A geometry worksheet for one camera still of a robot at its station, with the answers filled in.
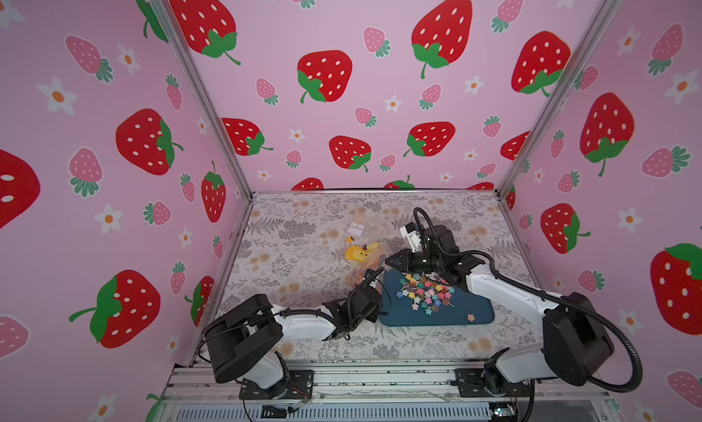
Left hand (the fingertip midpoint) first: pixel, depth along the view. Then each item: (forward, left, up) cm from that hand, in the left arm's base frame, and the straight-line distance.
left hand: (378, 297), depth 87 cm
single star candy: (-6, -29, -3) cm, 30 cm away
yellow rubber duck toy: (+17, +6, 0) cm, 18 cm away
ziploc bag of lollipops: (+9, +8, +1) cm, 12 cm away
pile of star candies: (+3, -17, -1) cm, 17 cm away
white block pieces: (+27, +9, +1) cm, 29 cm away
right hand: (+4, -1, +14) cm, 14 cm away
